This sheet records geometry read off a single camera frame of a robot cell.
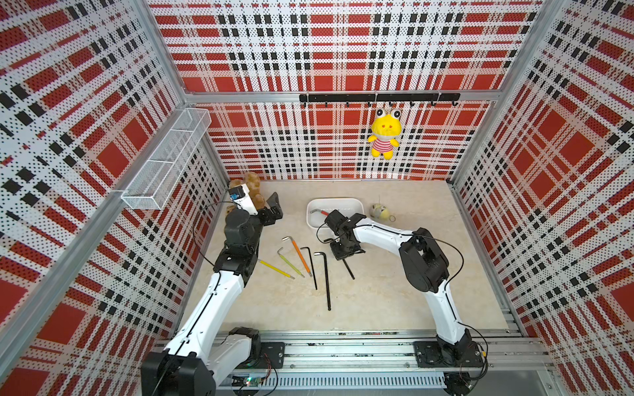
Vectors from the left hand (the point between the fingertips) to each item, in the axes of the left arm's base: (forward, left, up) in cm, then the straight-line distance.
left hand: (268, 197), depth 77 cm
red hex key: (+16, -14, -28) cm, 35 cm away
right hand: (-5, -25, -28) cm, 38 cm away
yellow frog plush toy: (+29, -41, +6) cm, 50 cm away
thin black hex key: (-10, -12, -29) cm, 33 cm away
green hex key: (-8, -3, -30) cm, 31 cm away
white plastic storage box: (+19, -27, -29) cm, 44 cm away
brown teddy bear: (+26, +15, -19) cm, 35 cm away
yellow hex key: (-10, +4, -29) cm, 31 cm away
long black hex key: (-5, -16, -29) cm, 33 cm away
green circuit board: (-46, +3, -27) cm, 54 cm away
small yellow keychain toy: (+13, -41, -26) cm, 50 cm away
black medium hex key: (-11, -26, -30) cm, 41 cm away
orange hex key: (+2, 0, -29) cm, 29 cm away
